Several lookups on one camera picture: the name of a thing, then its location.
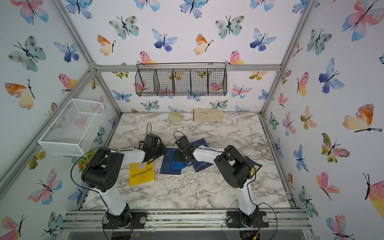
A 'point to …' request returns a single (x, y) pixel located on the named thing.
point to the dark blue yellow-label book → (169, 158)
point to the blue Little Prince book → (200, 165)
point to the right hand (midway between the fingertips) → (176, 157)
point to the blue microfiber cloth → (178, 165)
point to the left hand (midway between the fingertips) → (169, 147)
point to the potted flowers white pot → (83, 162)
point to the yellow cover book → (141, 173)
